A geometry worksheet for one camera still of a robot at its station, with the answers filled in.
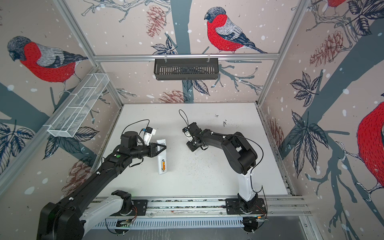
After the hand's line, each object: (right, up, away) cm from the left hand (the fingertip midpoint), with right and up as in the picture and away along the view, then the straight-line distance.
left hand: (164, 147), depth 76 cm
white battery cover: (+18, -6, +17) cm, 26 cm away
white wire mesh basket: (-47, +23, +3) cm, 52 cm away
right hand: (+14, -4, +21) cm, 26 cm away
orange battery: (0, -10, +1) cm, 10 cm away
